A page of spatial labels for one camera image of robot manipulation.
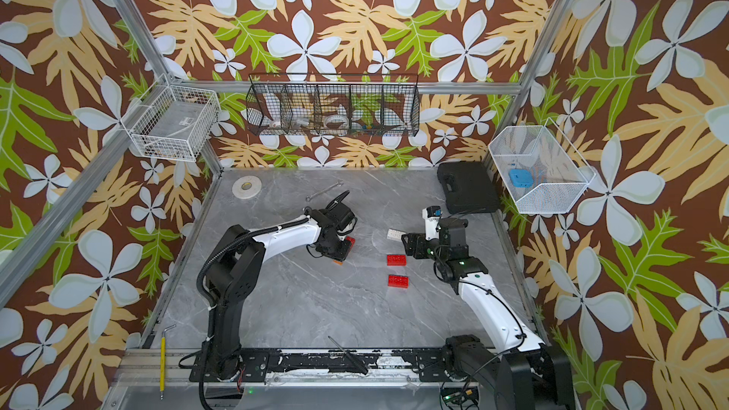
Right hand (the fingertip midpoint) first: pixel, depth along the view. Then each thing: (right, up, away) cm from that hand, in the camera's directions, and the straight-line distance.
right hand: (412, 235), depth 85 cm
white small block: (-4, -2, +14) cm, 14 cm away
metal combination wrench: (-25, +17, +31) cm, 44 cm away
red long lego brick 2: (-4, -15, +4) cm, 16 cm away
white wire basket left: (-75, +35, +3) cm, 83 cm away
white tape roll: (-63, +16, +30) cm, 71 cm away
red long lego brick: (-4, -9, +8) cm, 13 cm away
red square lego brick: (-19, -3, +11) cm, 22 cm away
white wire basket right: (+38, +20, -1) cm, 43 cm away
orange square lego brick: (-23, -10, +6) cm, 26 cm away
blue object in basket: (+32, +17, -3) cm, 36 cm away
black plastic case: (+26, +16, +23) cm, 38 cm away
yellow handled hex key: (-69, -33, -10) cm, 77 cm away
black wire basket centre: (-25, +44, +11) cm, 52 cm away
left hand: (-21, -7, +10) cm, 24 cm away
